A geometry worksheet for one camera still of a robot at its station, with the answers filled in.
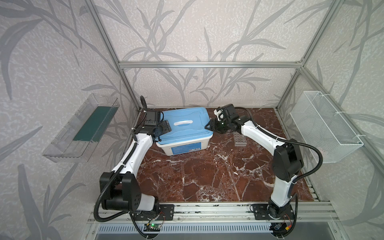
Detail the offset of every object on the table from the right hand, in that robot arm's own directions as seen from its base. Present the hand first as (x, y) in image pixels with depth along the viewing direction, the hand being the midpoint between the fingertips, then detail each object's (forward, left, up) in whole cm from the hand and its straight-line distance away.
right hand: (207, 124), depth 88 cm
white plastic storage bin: (-9, +13, -8) cm, 18 cm away
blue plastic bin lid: (-1, +12, 0) cm, 12 cm away
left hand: (0, +24, +2) cm, 24 cm away
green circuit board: (-49, +28, -19) cm, 59 cm away
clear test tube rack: (-2, -22, -15) cm, 27 cm away
